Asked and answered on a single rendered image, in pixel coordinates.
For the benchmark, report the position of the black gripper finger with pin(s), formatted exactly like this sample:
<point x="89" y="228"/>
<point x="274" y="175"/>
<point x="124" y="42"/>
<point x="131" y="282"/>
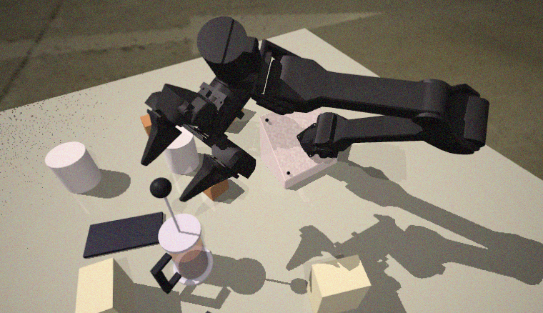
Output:
<point x="162" y="135"/>
<point x="211" y="173"/>

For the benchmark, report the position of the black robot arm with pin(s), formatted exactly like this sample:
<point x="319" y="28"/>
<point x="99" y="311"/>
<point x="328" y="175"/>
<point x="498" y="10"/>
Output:
<point x="451" y="118"/>

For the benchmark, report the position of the french press with black knob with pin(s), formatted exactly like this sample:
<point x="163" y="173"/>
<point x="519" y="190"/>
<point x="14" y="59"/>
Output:
<point x="181" y="238"/>

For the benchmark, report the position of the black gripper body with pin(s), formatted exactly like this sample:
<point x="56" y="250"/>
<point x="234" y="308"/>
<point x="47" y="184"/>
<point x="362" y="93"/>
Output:
<point x="226" y="152"/>

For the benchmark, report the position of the orange-brown block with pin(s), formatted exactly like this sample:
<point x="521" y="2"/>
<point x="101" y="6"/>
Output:
<point x="146" y="123"/>
<point x="216" y="190"/>

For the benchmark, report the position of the grey cylinder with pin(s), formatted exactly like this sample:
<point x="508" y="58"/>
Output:
<point x="182" y="156"/>
<point x="74" y="167"/>

